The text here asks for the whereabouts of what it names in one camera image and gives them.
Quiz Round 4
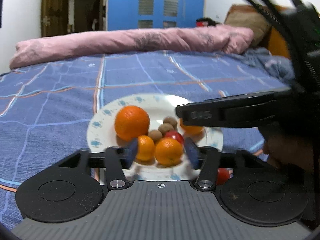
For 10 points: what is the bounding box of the blue plaid bed sheet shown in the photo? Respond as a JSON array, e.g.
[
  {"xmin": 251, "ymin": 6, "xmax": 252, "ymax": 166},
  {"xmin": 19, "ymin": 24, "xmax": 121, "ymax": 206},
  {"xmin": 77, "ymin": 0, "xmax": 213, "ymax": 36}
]
[{"xmin": 0, "ymin": 50, "xmax": 290, "ymax": 230}]

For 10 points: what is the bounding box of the person's right hand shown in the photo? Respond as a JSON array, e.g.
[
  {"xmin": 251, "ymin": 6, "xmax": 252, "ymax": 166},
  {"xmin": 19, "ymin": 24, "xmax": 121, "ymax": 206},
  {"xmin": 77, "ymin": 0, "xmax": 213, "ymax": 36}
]
[{"xmin": 263, "ymin": 129, "xmax": 317, "ymax": 178}]

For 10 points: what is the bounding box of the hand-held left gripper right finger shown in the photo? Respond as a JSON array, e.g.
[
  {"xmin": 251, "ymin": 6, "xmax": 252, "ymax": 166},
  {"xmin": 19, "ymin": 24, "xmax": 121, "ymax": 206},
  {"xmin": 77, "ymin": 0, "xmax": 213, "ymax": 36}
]
[{"xmin": 184, "ymin": 138, "xmax": 263, "ymax": 191}]

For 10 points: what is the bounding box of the large orange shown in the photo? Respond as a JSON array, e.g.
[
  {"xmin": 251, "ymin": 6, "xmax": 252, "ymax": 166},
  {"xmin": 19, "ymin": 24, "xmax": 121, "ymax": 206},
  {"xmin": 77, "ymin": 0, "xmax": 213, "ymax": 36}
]
[{"xmin": 114, "ymin": 105, "xmax": 151, "ymax": 141}]

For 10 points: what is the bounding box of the pink rolled quilt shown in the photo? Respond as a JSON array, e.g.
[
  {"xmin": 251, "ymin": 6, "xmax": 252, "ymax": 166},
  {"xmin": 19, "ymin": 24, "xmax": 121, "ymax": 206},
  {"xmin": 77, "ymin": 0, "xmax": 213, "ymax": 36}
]
[{"xmin": 9, "ymin": 27, "xmax": 254, "ymax": 70}]

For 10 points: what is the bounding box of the red tomato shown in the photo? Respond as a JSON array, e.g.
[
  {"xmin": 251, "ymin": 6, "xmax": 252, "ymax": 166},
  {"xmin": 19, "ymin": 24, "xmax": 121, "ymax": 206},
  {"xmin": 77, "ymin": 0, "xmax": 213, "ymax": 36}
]
[
  {"xmin": 217, "ymin": 168, "xmax": 231, "ymax": 186},
  {"xmin": 164, "ymin": 130, "xmax": 185, "ymax": 145}
]

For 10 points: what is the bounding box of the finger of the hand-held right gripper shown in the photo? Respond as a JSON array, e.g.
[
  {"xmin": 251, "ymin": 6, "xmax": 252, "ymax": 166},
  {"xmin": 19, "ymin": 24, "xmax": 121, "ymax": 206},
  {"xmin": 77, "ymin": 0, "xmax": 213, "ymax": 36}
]
[{"xmin": 176, "ymin": 91, "xmax": 292, "ymax": 128}]

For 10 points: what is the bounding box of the wooden headboard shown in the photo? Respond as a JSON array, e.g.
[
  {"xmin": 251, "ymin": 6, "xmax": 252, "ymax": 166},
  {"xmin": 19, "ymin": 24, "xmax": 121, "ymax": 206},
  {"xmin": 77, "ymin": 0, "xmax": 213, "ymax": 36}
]
[{"xmin": 268, "ymin": 5, "xmax": 293, "ymax": 58}]

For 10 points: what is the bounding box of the blue cabinet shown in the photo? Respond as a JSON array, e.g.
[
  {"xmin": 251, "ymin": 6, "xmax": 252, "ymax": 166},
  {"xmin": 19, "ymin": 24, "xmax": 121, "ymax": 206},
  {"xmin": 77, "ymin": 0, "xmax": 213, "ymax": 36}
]
[{"xmin": 107, "ymin": 0, "xmax": 206, "ymax": 31}]

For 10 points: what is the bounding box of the grey-blue blanket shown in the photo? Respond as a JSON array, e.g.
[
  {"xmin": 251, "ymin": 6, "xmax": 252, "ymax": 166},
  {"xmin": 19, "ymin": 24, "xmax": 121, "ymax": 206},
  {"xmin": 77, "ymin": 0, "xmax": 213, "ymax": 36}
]
[{"xmin": 239, "ymin": 47, "xmax": 297, "ymax": 87}]

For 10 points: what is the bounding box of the red and black object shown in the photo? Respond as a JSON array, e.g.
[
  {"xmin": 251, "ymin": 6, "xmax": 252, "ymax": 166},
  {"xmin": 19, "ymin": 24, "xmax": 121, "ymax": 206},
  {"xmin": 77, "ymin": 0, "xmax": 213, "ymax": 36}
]
[{"xmin": 195, "ymin": 17, "xmax": 222, "ymax": 28}]

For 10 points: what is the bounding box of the brown pillow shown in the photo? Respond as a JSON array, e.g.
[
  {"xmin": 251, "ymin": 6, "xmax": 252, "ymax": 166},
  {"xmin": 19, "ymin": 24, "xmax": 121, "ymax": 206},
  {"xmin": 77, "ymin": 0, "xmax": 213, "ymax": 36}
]
[{"xmin": 224, "ymin": 3, "xmax": 272, "ymax": 47}]

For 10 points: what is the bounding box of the white floral plate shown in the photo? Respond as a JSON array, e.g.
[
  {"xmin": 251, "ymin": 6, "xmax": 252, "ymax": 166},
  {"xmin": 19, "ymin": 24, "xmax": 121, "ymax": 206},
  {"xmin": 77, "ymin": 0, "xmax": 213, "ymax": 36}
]
[{"xmin": 86, "ymin": 94, "xmax": 224, "ymax": 181}]

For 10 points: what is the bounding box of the wooden door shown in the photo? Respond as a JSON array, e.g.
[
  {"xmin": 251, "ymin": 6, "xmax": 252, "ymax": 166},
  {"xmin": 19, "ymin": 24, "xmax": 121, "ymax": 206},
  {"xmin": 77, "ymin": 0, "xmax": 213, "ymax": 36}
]
[{"xmin": 41, "ymin": 0, "xmax": 71, "ymax": 37}]

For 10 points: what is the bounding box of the small mandarin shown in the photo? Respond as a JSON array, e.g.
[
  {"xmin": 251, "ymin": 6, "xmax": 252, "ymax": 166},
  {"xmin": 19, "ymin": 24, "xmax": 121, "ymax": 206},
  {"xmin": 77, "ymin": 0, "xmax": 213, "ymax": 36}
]
[
  {"xmin": 179, "ymin": 119, "xmax": 205, "ymax": 134},
  {"xmin": 135, "ymin": 135, "xmax": 156, "ymax": 162},
  {"xmin": 155, "ymin": 138, "xmax": 184, "ymax": 167}
]

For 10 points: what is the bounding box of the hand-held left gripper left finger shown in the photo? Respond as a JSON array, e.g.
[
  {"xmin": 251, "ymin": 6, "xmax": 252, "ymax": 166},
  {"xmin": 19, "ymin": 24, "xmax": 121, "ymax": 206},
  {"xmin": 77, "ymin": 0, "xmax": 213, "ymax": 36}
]
[{"xmin": 58, "ymin": 138, "xmax": 128, "ymax": 191}]

